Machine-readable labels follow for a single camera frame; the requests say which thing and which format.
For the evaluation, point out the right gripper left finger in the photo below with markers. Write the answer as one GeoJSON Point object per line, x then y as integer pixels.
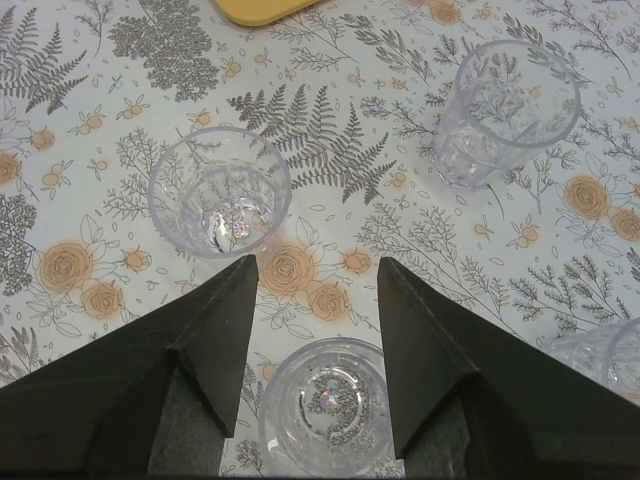
{"type": "Point", "coordinates": [159, 395]}

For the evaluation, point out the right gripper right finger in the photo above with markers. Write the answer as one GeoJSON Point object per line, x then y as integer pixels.
{"type": "Point", "coordinates": [466, 397]}

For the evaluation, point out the yellow plastic tray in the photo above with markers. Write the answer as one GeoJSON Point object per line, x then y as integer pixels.
{"type": "Point", "coordinates": [256, 13]}

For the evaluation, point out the floral patterned table mat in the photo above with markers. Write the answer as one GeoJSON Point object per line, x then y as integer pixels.
{"type": "Point", "coordinates": [548, 249]}

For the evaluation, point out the clear glass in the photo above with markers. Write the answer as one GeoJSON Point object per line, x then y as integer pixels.
{"type": "Point", "coordinates": [508, 101]}
{"type": "Point", "coordinates": [219, 193]}
{"type": "Point", "coordinates": [608, 355]}
{"type": "Point", "coordinates": [325, 414]}

